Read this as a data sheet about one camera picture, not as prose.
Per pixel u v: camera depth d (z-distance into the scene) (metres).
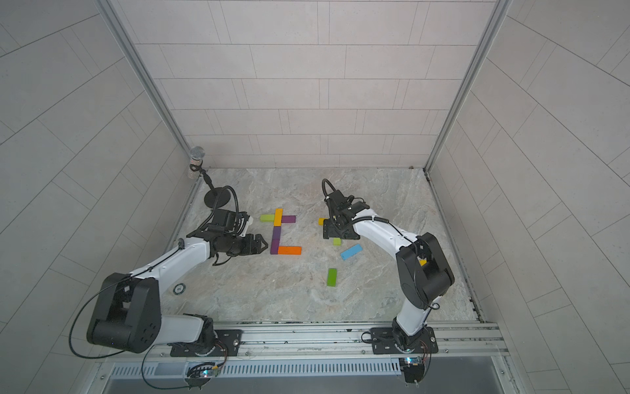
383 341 0.71
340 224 0.66
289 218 1.00
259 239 0.78
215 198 1.01
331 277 0.85
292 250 0.91
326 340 0.72
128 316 0.41
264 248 0.82
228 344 0.71
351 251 0.90
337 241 0.91
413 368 0.69
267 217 0.99
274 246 0.90
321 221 1.01
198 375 0.65
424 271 0.45
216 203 0.98
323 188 0.72
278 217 0.99
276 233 0.94
